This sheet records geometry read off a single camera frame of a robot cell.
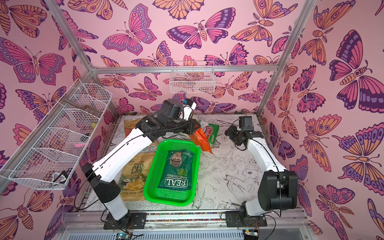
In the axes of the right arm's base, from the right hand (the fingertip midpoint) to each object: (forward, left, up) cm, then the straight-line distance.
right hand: (225, 132), depth 87 cm
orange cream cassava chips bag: (-13, +16, +14) cm, 25 cm away
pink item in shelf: (-16, +74, +9) cm, 76 cm away
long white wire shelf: (-25, +80, +14) cm, 85 cm away
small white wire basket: (+31, +20, +17) cm, 41 cm away
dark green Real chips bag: (-18, +29, -14) cm, 37 cm away
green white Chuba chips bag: (+13, +7, -16) cm, 22 cm away
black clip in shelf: (-29, +74, +8) cm, 80 cm away
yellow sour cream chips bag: (-24, +54, -15) cm, 61 cm away
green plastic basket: (-31, +30, -17) cm, 47 cm away
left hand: (-9, +14, +18) cm, 24 cm away
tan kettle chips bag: (+18, +69, -15) cm, 73 cm away
